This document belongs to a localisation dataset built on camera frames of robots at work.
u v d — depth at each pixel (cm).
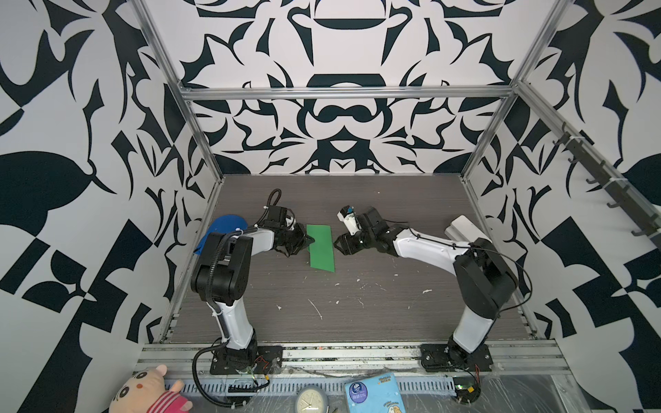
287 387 71
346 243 79
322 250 92
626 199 55
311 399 65
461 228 97
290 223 87
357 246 81
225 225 100
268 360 74
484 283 48
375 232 71
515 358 77
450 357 68
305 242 88
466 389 71
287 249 89
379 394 65
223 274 50
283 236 82
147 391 63
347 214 81
